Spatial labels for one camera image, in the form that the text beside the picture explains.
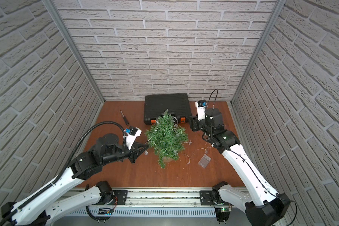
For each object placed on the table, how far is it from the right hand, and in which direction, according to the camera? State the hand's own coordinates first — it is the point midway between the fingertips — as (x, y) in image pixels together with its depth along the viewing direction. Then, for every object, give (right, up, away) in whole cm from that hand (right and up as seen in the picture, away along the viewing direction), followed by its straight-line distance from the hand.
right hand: (194, 116), depth 72 cm
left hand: (-22, -14, -9) cm, 28 cm away
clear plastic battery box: (+8, -29, +13) cm, 33 cm away
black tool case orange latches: (-8, +9, +40) cm, 42 cm away
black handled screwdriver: (-50, -3, +36) cm, 62 cm away
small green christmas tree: (-14, -10, -10) cm, 20 cm away
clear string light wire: (+10, -24, +17) cm, 31 cm away
